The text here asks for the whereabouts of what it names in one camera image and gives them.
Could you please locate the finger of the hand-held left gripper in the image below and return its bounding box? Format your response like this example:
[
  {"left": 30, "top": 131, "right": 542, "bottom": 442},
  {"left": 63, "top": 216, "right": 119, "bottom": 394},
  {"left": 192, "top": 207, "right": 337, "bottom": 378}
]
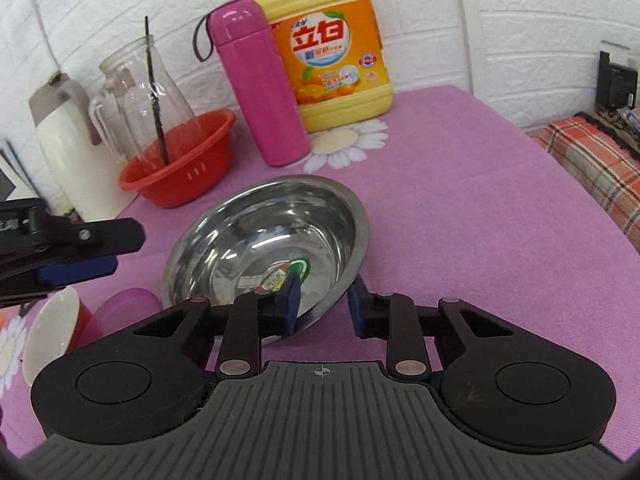
[
  {"left": 0, "top": 214, "right": 147, "bottom": 282},
  {"left": 0, "top": 255, "right": 119, "bottom": 308}
]

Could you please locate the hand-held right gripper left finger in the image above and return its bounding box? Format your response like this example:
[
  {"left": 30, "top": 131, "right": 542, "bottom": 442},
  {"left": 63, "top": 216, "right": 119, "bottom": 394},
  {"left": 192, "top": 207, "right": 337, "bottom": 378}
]
[{"left": 132, "top": 272, "right": 304, "bottom": 382}]

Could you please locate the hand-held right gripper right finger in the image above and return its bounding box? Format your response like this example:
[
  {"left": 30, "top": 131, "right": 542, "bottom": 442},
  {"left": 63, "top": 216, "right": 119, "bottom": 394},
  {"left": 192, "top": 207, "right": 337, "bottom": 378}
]
[{"left": 348, "top": 279, "right": 517, "bottom": 382}]

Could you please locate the purple plastic bowl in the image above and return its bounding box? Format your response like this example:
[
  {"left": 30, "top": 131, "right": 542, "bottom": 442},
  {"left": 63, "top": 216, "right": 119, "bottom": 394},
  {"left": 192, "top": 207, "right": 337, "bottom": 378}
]
[{"left": 82, "top": 287, "right": 164, "bottom": 352}]

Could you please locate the stainless steel bowl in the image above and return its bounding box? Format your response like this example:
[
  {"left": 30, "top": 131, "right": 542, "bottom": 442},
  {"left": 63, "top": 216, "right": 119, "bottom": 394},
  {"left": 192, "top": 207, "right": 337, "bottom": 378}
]
[{"left": 160, "top": 173, "right": 371, "bottom": 346}]

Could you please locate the red ceramic bowl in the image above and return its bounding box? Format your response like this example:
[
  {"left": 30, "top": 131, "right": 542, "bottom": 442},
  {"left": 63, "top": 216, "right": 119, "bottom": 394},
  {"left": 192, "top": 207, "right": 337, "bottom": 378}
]
[{"left": 22, "top": 287, "right": 94, "bottom": 387}]

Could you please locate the cream thermal carafe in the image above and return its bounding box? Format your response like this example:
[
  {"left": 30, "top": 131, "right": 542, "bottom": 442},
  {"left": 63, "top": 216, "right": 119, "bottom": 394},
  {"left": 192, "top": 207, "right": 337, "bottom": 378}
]
[{"left": 28, "top": 72, "right": 141, "bottom": 222}]

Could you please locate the red plastic colander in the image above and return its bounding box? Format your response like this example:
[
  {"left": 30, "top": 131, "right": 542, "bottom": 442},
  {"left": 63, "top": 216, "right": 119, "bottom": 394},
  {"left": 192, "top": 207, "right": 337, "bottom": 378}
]
[{"left": 118, "top": 108, "right": 237, "bottom": 210}]

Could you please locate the clear glass pitcher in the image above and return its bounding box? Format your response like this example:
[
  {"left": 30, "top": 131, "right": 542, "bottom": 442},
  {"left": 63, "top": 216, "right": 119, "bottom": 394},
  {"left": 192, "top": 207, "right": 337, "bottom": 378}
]
[{"left": 88, "top": 35, "right": 201, "bottom": 167}]

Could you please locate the black stirring stick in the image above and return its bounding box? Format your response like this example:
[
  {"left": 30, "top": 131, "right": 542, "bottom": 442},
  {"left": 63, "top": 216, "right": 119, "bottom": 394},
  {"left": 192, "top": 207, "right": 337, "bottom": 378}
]
[{"left": 143, "top": 15, "right": 170, "bottom": 166}]

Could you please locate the pink floral tablecloth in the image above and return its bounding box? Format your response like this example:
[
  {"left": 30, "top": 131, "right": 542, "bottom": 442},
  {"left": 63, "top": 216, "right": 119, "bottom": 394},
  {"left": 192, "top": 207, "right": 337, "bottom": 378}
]
[{"left": 0, "top": 84, "right": 640, "bottom": 466}]

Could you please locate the pink thermos bottle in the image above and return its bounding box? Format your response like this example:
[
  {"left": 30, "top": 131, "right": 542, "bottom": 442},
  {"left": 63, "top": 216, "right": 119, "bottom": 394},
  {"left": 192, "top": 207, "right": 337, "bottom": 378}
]
[{"left": 192, "top": 0, "right": 312, "bottom": 168}]

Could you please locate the yellow dish detergent bottle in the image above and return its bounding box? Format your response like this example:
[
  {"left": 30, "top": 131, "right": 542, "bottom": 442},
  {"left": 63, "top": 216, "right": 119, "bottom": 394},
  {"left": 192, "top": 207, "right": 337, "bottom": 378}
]
[{"left": 243, "top": 0, "right": 394, "bottom": 134}]

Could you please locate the plaid cloth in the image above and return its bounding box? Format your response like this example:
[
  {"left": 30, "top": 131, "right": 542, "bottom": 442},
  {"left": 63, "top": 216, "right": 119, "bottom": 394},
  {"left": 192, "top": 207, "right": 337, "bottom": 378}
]
[{"left": 529, "top": 115, "right": 640, "bottom": 252}]

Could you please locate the black box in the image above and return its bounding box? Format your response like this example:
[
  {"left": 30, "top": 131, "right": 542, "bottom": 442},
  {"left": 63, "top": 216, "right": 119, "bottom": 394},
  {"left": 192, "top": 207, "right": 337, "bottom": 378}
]
[{"left": 597, "top": 39, "right": 640, "bottom": 112}]

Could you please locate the thin wall cable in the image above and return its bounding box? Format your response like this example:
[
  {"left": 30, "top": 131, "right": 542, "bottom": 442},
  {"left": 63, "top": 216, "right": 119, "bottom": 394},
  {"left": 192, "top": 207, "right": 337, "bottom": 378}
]
[{"left": 25, "top": 0, "right": 64, "bottom": 77}]

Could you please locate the white wall pipe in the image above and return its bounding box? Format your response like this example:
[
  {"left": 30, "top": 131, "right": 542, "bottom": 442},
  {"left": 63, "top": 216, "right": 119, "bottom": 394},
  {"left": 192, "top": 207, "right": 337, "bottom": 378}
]
[{"left": 449, "top": 0, "right": 477, "bottom": 97}]

